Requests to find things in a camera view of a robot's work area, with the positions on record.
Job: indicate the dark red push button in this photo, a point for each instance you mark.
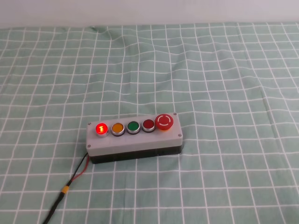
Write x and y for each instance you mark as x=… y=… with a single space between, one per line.
x=148 y=126

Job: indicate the cyan checkered tablecloth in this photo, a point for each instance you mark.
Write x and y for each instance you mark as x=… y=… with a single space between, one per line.
x=234 y=86

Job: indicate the yellow push button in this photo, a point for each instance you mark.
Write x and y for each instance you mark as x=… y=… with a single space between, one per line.
x=118 y=129

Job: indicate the grey button switch box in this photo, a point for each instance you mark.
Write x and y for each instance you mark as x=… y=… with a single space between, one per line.
x=127 y=146

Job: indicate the red indicator lamp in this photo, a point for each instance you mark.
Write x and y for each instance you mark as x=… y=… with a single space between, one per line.
x=101 y=130

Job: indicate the green push button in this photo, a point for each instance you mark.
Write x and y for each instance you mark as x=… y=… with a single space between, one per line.
x=133 y=127

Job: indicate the red emergency stop button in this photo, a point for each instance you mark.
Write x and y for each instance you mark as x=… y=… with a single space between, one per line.
x=164 y=122

